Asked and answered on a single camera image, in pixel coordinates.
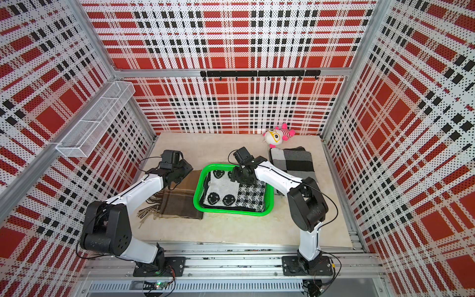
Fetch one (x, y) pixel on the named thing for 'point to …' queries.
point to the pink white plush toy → (274, 137)
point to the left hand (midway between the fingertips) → (192, 167)
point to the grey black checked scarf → (295, 160)
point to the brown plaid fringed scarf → (175, 203)
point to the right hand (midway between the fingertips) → (237, 178)
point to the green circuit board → (154, 285)
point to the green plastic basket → (269, 198)
